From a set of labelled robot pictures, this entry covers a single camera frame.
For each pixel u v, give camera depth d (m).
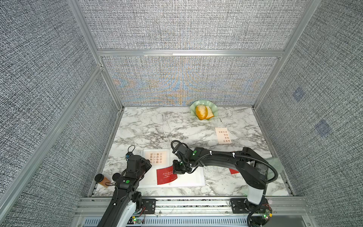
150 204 0.74
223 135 1.03
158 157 0.90
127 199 0.54
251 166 0.50
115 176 0.75
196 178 0.81
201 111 1.07
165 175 0.83
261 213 0.72
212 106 1.13
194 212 0.73
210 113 1.10
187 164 0.65
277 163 0.86
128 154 0.74
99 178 0.75
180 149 0.67
